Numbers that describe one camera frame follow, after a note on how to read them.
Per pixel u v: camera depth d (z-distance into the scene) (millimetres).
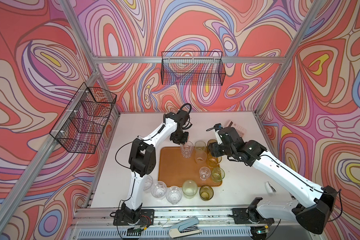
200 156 905
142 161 540
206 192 805
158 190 822
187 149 959
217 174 863
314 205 391
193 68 960
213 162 927
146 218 721
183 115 756
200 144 959
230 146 547
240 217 734
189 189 816
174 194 806
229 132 540
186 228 680
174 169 886
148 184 842
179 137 802
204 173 863
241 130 1072
